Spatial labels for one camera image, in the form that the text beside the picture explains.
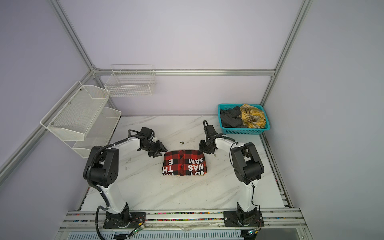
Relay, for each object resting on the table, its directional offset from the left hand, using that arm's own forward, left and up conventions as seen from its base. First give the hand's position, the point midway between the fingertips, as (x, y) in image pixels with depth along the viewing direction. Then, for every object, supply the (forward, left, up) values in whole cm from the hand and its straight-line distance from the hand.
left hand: (164, 152), depth 94 cm
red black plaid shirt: (-8, -13, +2) cm, 16 cm away
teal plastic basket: (+17, -54, +2) cm, 57 cm away
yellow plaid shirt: (+24, -60, +8) cm, 65 cm away
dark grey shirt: (+26, -46, +5) cm, 53 cm away
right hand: (+3, -23, -1) cm, 23 cm away
